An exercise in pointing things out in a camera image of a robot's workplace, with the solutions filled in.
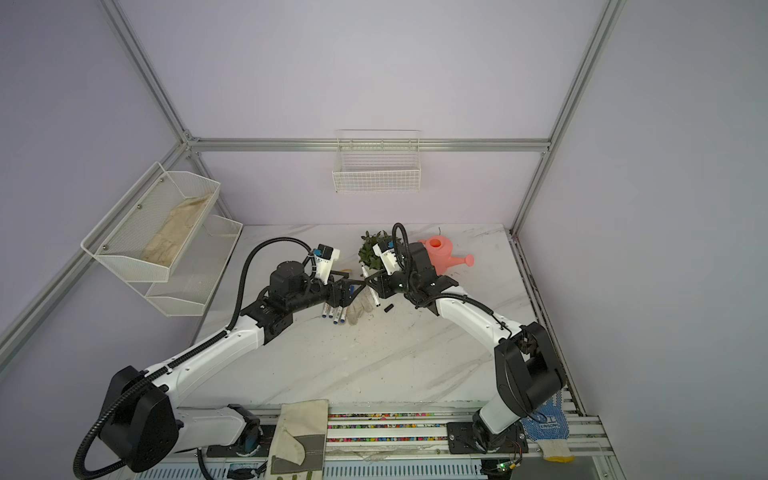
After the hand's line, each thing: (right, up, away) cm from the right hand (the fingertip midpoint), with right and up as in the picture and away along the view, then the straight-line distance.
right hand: (366, 279), depth 81 cm
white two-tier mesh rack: (-56, -3, +9) cm, 57 cm away
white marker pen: (-15, -12, +14) cm, 24 cm away
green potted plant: (-1, +7, +9) cm, 11 cm away
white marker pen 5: (+3, -6, 0) cm, 7 cm away
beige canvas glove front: (-16, -40, -10) cm, 44 cm away
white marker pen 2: (-13, -12, +14) cm, 23 cm away
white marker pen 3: (-10, -13, +14) cm, 21 cm away
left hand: (-3, 0, -4) cm, 5 cm away
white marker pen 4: (-9, -13, +14) cm, 21 cm away
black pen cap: (+6, -11, +17) cm, 21 cm away
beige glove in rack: (-51, +9, -6) cm, 52 cm away
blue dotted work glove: (+48, -40, -7) cm, 63 cm away
